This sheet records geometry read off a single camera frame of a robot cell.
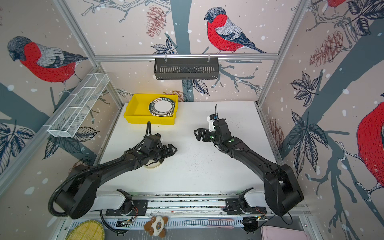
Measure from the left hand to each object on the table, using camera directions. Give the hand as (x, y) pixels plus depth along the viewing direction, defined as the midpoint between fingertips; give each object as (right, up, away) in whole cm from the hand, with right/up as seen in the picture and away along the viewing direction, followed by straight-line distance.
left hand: (172, 151), depth 86 cm
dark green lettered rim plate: (-12, +28, +25) cm, 39 cm away
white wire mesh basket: (-49, +22, -11) cm, 55 cm away
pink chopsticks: (+18, -30, -16) cm, 39 cm away
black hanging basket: (+6, +55, +21) cm, 60 cm away
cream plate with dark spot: (-7, -3, -13) cm, 15 cm away
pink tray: (+48, -32, -20) cm, 61 cm away
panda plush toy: (-4, -29, -20) cm, 36 cm away
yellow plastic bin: (-32, +25, +28) cm, 49 cm away
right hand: (+16, +11, -2) cm, 19 cm away
